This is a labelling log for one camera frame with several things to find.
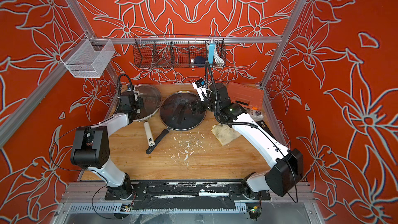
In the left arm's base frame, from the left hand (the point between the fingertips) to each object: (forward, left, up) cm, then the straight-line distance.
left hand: (136, 95), depth 95 cm
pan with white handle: (-22, -13, -4) cm, 26 cm away
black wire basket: (+28, -24, +15) cm, 40 cm away
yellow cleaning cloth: (-16, -57, -13) cm, 60 cm away
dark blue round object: (+19, -39, +14) cm, 45 cm away
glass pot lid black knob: (-8, -27, -5) cm, 28 cm away
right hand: (-14, -36, +16) cm, 41 cm away
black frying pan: (-8, -27, -5) cm, 29 cm away
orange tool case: (+16, -76, -12) cm, 79 cm away
